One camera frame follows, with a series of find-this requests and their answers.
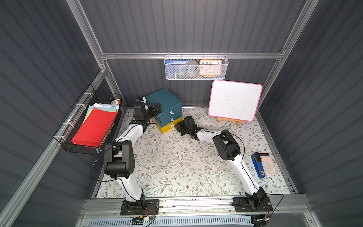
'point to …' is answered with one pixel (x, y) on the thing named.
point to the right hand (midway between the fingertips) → (175, 122)
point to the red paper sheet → (93, 128)
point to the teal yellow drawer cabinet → (171, 116)
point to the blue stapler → (257, 163)
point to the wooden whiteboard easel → (237, 121)
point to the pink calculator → (268, 166)
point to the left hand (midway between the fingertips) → (154, 106)
